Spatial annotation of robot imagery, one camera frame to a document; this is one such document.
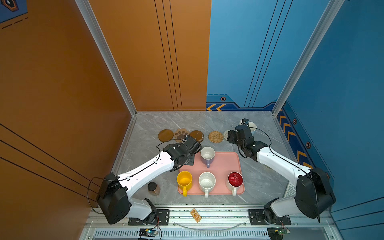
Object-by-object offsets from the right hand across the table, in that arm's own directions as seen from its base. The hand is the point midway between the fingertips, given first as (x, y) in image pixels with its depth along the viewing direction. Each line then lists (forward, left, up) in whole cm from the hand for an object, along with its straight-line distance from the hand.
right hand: (231, 133), depth 88 cm
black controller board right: (-47, -17, -17) cm, 53 cm away
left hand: (-14, +25, -2) cm, 29 cm away
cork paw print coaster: (+11, +33, -15) cm, 38 cm away
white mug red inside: (-23, -1, -13) cm, 26 cm away
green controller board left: (-46, +44, -16) cm, 66 cm away
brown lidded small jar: (-30, +42, -6) cm, 52 cm away
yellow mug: (-23, +28, -14) cm, 38 cm away
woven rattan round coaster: (+9, +7, -15) cm, 19 cm away
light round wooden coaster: (+10, +43, -14) cm, 46 cm away
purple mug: (-7, +14, -12) cm, 20 cm away
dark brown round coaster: (+10, +21, -14) cm, 27 cm away
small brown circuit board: (-40, +21, -15) cm, 47 cm away
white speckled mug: (-24, +15, -13) cm, 31 cm away
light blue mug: (+11, -17, -6) cm, 21 cm away
